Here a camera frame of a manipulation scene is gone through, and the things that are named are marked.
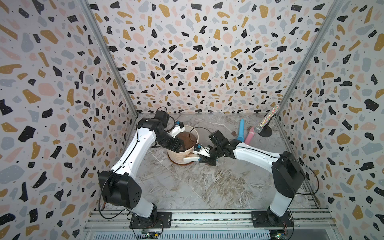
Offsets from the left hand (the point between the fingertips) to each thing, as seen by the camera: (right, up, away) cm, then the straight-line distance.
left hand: (181, 147), depth 78 cm
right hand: (+10, -8, +8) cm, 15 cm away
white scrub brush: (+5, -6, +4) cm, 9 cm away
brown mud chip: (+35, +6, +33) cm, 48 cm away
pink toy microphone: (+45, +4, +29) cm, 54 cm away
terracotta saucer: (-4, -11, +13) cm, 17 cm away
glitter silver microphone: (+53, +16, +17) cm, 58 cm away
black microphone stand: (+59, +8, +33) cm, 68 cm away
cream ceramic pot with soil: (+4, +4, +16) cm, 17 cm away
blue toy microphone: (+38, +4, +26) cm, 47 cm away
